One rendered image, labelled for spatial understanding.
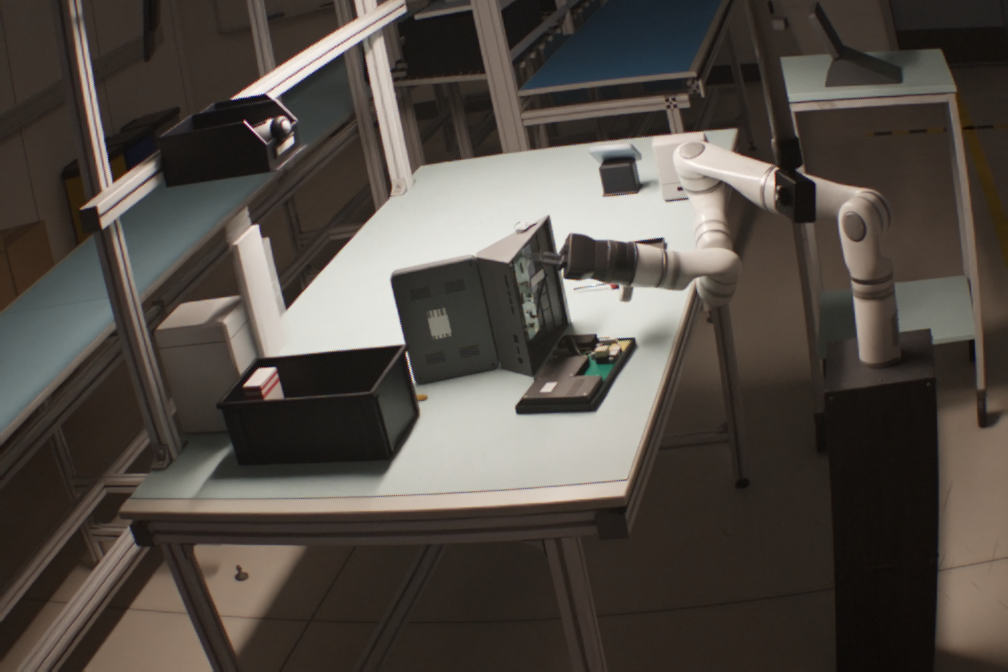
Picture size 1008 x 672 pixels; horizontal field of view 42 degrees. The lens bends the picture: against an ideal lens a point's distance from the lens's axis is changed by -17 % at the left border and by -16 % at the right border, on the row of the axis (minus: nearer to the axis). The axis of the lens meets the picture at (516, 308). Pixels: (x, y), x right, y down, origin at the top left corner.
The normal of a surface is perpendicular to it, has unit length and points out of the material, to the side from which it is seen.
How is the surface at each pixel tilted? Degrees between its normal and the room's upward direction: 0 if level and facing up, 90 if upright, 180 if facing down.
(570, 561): 90
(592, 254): 57
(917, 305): 0
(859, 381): 0
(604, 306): 0
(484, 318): 90
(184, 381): 90
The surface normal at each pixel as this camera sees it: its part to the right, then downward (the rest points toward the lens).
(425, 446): -0.20, -0.92
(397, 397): 0.95, -0.11
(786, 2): -0.22, 0.37
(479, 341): 0.04, 0.33
